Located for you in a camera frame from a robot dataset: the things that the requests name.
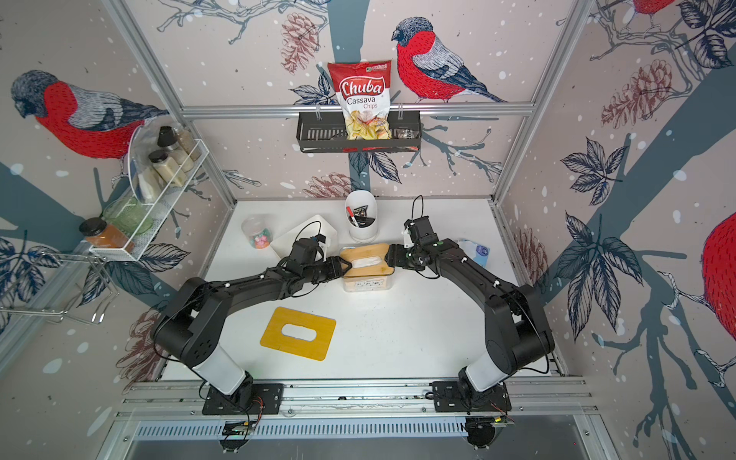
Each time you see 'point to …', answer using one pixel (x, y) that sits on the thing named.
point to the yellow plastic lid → (317, 349)
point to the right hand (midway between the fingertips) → (392, 256)
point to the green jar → (129, 214)
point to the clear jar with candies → (259, 230)
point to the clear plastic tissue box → (368, 284)
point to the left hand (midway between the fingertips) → (352, 262)
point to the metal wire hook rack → (52, 282)
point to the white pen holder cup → (361, 215)
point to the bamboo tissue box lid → (367, 251)
